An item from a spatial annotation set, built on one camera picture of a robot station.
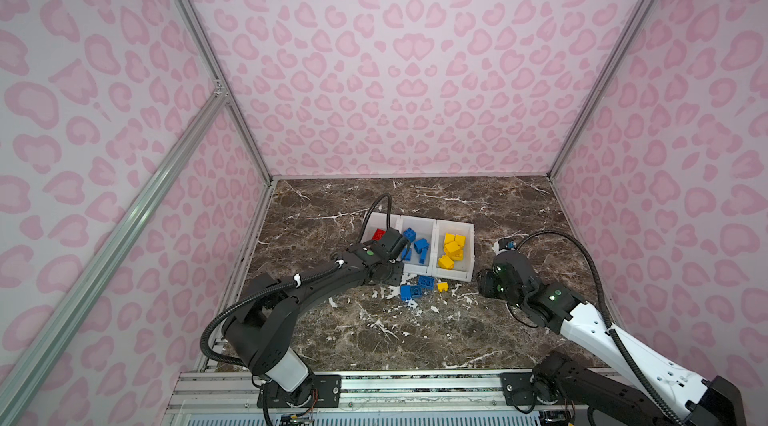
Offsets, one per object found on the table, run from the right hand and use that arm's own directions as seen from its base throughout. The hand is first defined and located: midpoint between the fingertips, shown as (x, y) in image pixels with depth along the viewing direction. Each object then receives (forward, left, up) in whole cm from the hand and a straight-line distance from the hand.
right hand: (483, 276), depth 80 cm
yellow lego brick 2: (+17, +3, -9) cm, 19 cm away
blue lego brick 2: (+16, +15, -10) cm, 24 cm away
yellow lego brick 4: (+13, +6, -8) cm, 16 cm away
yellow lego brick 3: (+17, +7, -9) cm, 21 cm away
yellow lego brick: (+8, +8, -9) cm, 15 cm away
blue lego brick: (+18, +19, -8) cm, 28 cm away
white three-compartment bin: (+12, +10, -6) cm, 17 cm away
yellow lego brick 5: (+12, +4, -10) cm, 16 cm away
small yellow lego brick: (+2, +9, -12) cm, 15 cm away
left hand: (+4, +24, -4) cm, 24 cm away
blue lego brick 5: (+3, +14, -10) cm, 18 cm away
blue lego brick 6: (0, +20, -11) cm, 23 cm away
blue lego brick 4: (0, +20, +12) cm, 24 cm away
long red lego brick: (+10, +28, +4) cm, 30 cm away
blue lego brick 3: (+12, +15, -11) cm, 22 cm away
